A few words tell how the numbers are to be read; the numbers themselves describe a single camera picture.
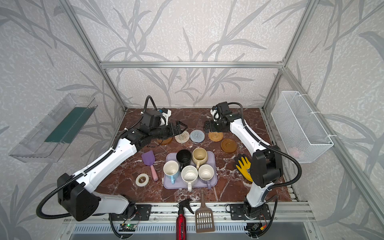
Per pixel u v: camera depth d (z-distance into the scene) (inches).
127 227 27.9
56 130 26.4
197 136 40.4
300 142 23.4
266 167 18.2
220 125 29.0
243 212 28.8
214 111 31.8
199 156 36.0
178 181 32.9
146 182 32.7
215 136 40.4
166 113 27.7
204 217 28.4
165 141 39.0
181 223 26.8
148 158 35.3
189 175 33.4
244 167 34.3
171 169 33.1
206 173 33.4
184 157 33.9
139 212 28.6
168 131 26.4
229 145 39.0
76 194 15.0
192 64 38.2
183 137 40.1
